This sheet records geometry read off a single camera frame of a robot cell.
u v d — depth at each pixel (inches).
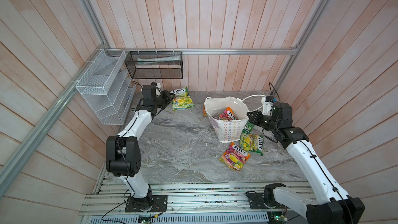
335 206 14.7
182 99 34.5
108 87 26.4
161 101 30.5
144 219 28.3
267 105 26.5
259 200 28.8
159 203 28.9
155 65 35.6
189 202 29.5
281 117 21.7
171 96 33.8
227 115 36.6
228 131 32.2
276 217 27.9
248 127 38.8
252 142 35.6
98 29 32.4
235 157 33.8
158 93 28.9
